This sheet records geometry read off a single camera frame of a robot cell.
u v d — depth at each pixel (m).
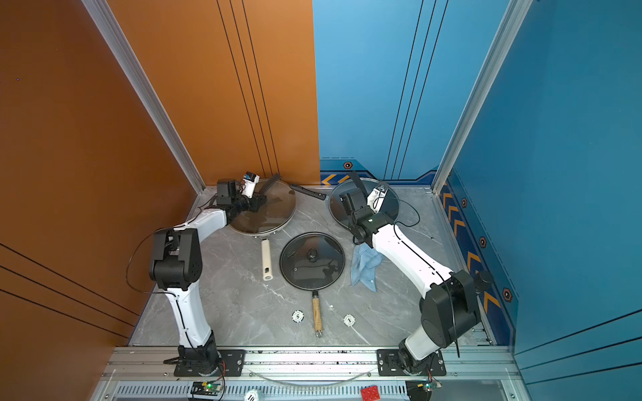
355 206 0.62
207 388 0.71
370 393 0.67
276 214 1.06
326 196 1.06
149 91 0.87
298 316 0.83
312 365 0.75
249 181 0.89
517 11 0.70
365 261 0.87
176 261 0.55
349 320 0.81
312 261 0.92
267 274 0.79
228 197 0.80
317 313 0.81
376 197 0.71
